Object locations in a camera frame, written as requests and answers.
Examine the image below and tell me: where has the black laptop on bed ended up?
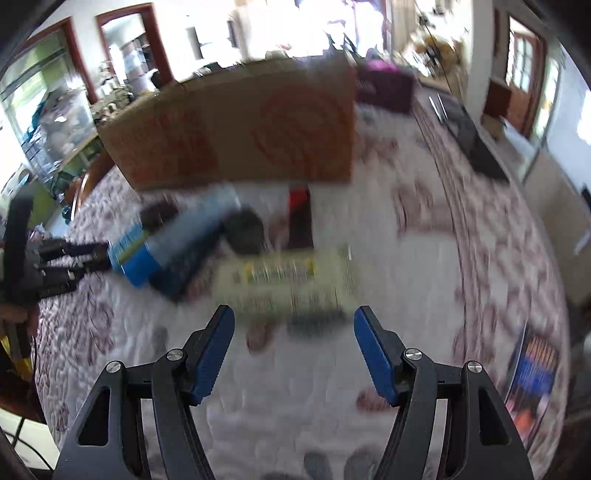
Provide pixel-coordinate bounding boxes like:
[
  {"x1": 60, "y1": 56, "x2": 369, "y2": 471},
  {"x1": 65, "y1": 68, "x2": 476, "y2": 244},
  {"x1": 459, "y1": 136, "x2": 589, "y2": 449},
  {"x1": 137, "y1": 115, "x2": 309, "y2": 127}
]
[{"x1": 429, "y1": 94, "x2": 509, "y2": 184}]

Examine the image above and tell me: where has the blue book on bed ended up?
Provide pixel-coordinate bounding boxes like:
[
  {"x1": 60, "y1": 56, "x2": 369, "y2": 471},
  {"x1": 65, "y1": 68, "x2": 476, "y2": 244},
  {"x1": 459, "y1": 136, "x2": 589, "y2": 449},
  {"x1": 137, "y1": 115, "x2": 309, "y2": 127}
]
[{"x1": 502, "y1": 324, "x2": 559, "y2": 451}]

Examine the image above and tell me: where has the clear tube blue cap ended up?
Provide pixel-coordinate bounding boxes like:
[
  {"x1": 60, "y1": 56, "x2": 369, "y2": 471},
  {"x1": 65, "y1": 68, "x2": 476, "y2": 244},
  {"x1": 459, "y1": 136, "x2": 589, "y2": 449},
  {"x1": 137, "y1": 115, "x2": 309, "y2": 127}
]
[{"x1": 109, "y1": 184, "x2": 240, "y2": 287}]

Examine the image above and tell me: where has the purple bag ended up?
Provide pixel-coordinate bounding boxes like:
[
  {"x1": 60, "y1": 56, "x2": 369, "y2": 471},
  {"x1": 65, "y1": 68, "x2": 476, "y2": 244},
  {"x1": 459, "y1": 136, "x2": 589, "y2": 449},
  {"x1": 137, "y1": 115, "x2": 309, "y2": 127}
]
[{"x1": 356, "y1": 60, "x2": 416, "y2": 115}]

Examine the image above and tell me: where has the white green snack package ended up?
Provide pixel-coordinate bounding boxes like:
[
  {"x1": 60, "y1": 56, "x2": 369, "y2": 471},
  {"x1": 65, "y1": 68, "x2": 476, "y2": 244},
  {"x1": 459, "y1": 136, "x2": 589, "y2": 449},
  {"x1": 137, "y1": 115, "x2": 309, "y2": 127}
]
[{"x1": 211, "y1": 244, "x2": 359, "y2": 320}]

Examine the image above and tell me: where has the red black utility knife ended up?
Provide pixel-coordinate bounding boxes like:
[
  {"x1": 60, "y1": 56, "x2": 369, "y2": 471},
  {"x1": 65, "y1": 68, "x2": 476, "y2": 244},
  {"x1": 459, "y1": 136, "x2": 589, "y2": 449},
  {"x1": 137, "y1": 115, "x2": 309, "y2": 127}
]
[{"x1": 287, "y1": 187, "x2": 314, "y2": 250}]

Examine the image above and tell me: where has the brown cardboard box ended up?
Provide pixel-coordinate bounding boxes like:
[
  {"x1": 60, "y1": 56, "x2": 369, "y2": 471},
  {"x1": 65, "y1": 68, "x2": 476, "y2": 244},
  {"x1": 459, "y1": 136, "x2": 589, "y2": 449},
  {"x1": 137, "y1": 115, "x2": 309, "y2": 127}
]
[{"x1": 98, "y1": 51, "x2": 356, "y2": 191}]

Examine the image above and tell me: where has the dark grey pouch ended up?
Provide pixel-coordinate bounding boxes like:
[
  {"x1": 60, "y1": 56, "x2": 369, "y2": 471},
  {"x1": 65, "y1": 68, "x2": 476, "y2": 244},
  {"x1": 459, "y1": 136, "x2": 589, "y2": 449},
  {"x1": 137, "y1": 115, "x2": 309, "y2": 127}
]
[{"x1": 222, "y1": 208, "x2": 264, "y2": 256}]

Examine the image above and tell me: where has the wooden bed frame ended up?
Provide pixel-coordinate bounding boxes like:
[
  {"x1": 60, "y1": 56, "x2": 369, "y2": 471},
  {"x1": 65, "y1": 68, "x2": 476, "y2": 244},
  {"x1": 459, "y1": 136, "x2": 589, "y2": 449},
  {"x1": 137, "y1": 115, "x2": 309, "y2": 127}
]
[{"x1": 64, "y1": 149, "x2": 114, "y2": 219}]

